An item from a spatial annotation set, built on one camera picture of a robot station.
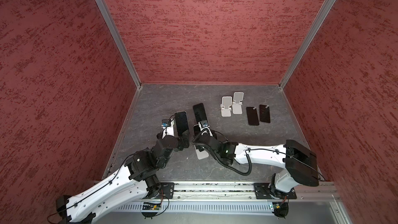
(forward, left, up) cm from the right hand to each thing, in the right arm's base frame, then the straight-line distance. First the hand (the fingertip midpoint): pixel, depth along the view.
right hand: (198, 138), depth 80 cm
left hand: (-2, +9, +8) cm, 12 cm away
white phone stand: (+24, -18, -7) cm, 31 cm away
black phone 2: (0, +1, +11) cm, 11 cm away
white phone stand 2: (+29, -27, -8) cm, 40 cm away
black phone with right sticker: (+23, -45, -10) cm, 52 cm away
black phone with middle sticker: (+21, -37, -12) cm, 44 cm away
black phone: (+10, +10, +1) cm, 14 cm away
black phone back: (+17, -1, 0) cm, 17 cm away
